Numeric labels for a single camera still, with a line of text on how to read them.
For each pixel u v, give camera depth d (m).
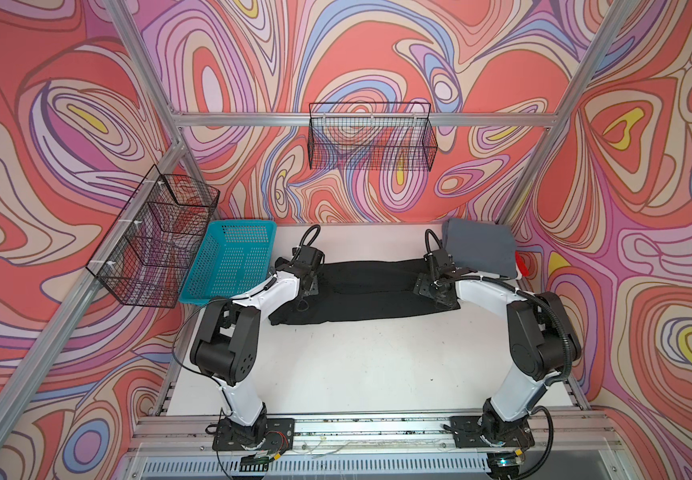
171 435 0.75
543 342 0.48
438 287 0.71
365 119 0.88
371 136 0.96
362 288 0.96
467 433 0.73
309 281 0.69
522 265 1.04
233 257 1.11
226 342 0.47
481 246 1.00
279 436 0.72
